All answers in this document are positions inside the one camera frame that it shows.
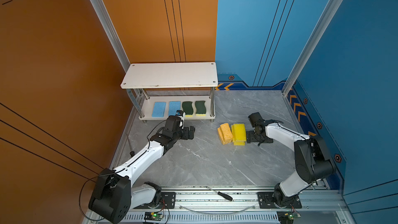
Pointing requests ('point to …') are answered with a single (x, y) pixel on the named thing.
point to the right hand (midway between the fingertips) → (255, 139)
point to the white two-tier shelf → (172, 75)
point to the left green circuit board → (152, 216)
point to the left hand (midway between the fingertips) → (188, 126)
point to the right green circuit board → (285, 217)
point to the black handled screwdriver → (226, 196)
